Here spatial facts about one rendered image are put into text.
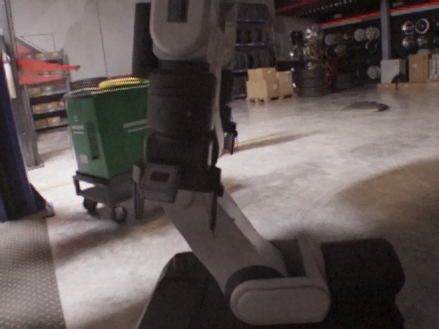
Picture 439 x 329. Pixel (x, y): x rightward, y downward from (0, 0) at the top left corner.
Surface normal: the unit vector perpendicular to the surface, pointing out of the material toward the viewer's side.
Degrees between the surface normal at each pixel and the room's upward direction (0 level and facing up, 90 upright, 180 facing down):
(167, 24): 90
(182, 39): 90
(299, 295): 90
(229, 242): 90
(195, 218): 115
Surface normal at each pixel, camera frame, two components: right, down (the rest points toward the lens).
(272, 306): -0.10, 0.26
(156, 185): 0.03, -0.69
